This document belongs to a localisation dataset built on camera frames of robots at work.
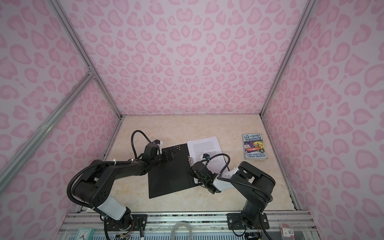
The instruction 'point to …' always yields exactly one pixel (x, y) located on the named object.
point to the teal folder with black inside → (173, 175)
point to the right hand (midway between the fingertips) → (190, 167)
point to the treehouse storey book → (253, 146)
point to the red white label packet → (287, 232)
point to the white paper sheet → (210, 146)
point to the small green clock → (85, 234)
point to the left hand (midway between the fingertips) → (173, 154)
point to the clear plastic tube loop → (181, 223)
